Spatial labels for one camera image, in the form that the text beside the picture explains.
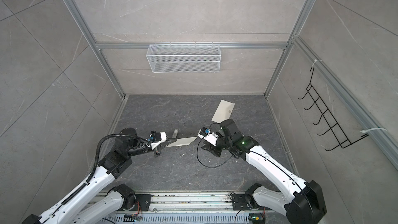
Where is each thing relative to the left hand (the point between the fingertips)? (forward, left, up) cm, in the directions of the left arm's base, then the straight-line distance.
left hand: (175, 135), depth 66 cm
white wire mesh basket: (+56, -2, +3) cm, 56 cm away
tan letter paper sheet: (-2, -3, -2) cm, 4 cm away
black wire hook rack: (+8, -69, +5) cm, 69 cm away
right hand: (+2, -14, -11) cm, 18 cm away
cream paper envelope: (+34, -29, -28) cm, 53 cm away
